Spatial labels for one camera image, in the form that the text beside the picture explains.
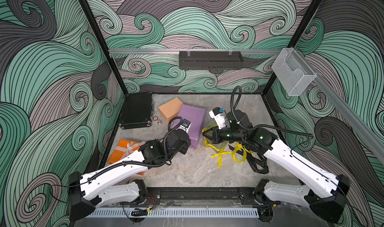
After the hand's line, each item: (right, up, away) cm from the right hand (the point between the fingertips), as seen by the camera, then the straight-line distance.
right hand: (201, 135), depth 66 cm
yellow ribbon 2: (+7, -10, +20) cm, 23 cm away
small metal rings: (-30, +4, +39) cm, 49 cm away
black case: (-46, +10, +47) cm, 66 cm away
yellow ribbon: (+25, -16, +22) cm, 37 cm away
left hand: (-7, -1, +6) cm, 9 cm away
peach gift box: (-18, +11, +37) cm, 43 cm away
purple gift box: (-1, +7, +25) cm, 25 cm away
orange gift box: (-41, -10, +13) cm, 44 cm away
